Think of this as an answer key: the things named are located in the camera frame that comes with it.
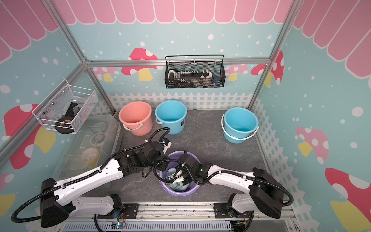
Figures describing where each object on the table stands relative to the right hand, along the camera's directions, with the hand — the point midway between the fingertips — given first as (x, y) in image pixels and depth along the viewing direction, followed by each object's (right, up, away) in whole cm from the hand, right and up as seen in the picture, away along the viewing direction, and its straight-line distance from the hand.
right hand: (176, 170), depth 80 cm
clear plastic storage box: (-47, +12, -3) cm, 48 cm away
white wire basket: (-57, +34, -6) cm, 67 cm away
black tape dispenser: (-52, +26, -13) cm, 59 cm away
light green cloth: (+1, -7, -3) cm, 8 cm away
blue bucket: (-7, +34, +32) cm, 47 cm away
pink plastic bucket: (-31, +32, +21) cm, 49 cm away
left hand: (-4, +6, -6) cm, 9 cm away
